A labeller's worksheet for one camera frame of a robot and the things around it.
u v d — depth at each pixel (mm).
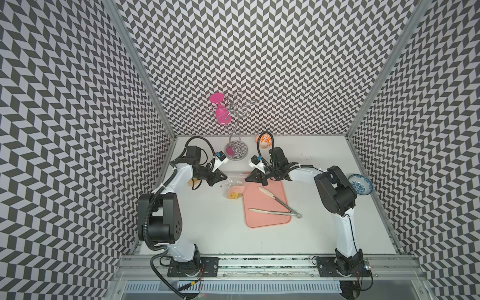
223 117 1167
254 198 916
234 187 868
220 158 775
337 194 548
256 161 805
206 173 754
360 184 956
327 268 726
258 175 840
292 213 845
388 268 753
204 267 720
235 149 1104
